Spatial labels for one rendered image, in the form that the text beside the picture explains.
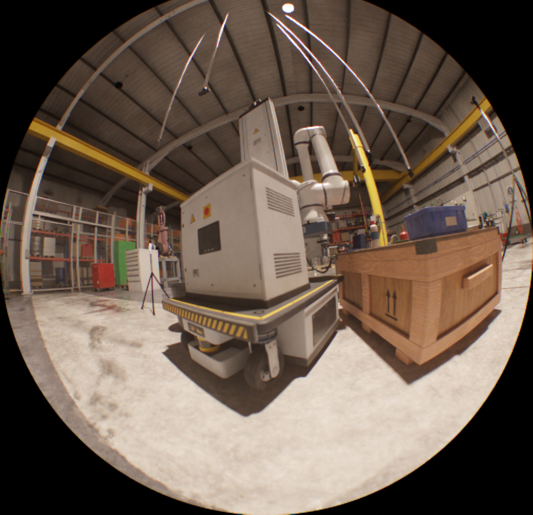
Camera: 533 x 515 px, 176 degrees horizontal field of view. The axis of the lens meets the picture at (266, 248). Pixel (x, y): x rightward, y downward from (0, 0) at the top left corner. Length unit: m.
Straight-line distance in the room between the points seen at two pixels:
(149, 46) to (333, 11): 6.51
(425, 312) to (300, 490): 0.57
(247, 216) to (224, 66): 8.20
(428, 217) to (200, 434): 1.04
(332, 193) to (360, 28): 8.44
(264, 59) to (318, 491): 9.10
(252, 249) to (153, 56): 8.31
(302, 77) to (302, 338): 9.60
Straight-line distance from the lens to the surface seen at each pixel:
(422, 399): 0.66
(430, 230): 0.78
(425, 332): 0.66
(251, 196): 0.58
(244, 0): 8.01
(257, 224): 0.55
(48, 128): 9.00
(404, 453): 0.54
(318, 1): 8.41
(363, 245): 1.34
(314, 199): 1.07
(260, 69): 8.89
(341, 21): 8.75
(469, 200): 7.02
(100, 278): 6.13
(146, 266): 5.15
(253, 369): 0.59
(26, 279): 7.56
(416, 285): 0.65
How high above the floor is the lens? 0.46
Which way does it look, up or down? 5 degrees up
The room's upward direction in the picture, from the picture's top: 6 degrees counter-clockwise
